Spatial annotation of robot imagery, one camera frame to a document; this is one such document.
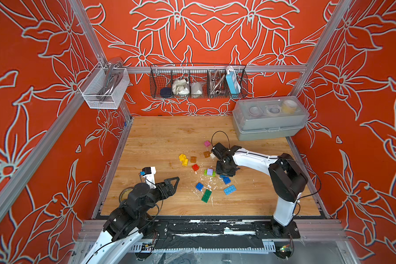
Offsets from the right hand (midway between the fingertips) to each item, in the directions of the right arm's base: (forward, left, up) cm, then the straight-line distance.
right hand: (217, 173), depth 90 cm
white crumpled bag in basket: (+38, +21, +31) cm, 54 cm away
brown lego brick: (+10, +13, -1) cm, 17 cm away
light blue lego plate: (-8, -7, -1) cm, 11 cm away
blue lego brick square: (-7, +10, 0) cm, 12 cm away
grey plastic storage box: (+29, -31, +16) cm, 45 cm away
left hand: (-11, +21, +16) cm, 29 cm away
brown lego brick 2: (+13, +5, 0) cm, 14 cm away
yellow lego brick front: (+7, +19, 0) cm, 20 cm away
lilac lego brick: (+1, +4, +1) cm, 4 cm away
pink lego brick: (+21, +5, 0) cm, 22 cm away
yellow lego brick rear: (+11, +20, 0) cm, 23 cm away
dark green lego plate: (-12, +6, -1) cm, 13 cm away
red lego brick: (+4, +12, 0) cm, 13 cm away
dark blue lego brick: (-4, -5, 0) cm, 6 cm away
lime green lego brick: (-1, +2, +2) cm, 3 cm away
